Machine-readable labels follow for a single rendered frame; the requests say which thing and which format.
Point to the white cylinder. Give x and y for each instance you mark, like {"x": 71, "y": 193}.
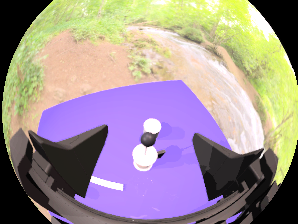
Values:
{"x": 152, "y": 125}

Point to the white flat bar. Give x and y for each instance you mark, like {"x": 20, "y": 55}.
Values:
{"x": 110, "y": 184}

